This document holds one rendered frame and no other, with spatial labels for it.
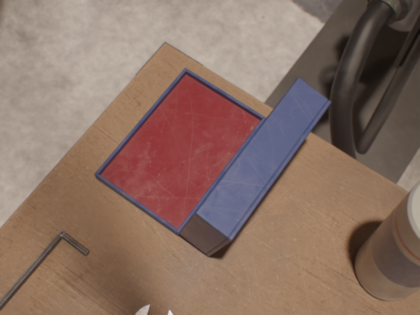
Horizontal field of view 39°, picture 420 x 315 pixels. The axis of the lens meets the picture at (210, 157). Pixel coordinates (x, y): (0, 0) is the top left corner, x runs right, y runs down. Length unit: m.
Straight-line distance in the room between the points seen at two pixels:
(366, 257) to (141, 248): 0.22
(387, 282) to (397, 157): 0.66
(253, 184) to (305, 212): 0.13
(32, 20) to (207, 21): 0.38
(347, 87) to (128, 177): 0.31
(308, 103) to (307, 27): 0.78
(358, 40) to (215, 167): 0.26
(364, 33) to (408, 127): 0.49
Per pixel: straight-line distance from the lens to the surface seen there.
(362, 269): 0.59
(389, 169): 1.18
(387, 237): 0.51
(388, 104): 1.01
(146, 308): 0.59
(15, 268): 0.63
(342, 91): 0.77
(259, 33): 1.30
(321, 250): 0.62
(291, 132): 0.53
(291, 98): 0.54
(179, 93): 0.67
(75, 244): 0.62
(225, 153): 0.64
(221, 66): 1.25
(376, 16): 0.79
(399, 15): 0.83
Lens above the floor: 1.06
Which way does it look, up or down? 66 degrees down
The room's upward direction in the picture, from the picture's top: straight up
